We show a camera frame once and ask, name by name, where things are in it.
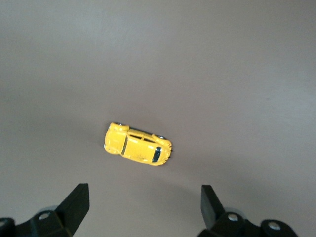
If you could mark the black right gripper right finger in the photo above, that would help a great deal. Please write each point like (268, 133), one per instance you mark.
(214, 209)

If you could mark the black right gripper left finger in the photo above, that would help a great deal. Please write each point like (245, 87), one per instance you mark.
(69, 209)

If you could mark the yellow beetle toy car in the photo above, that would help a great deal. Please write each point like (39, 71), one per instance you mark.
(138, 145)

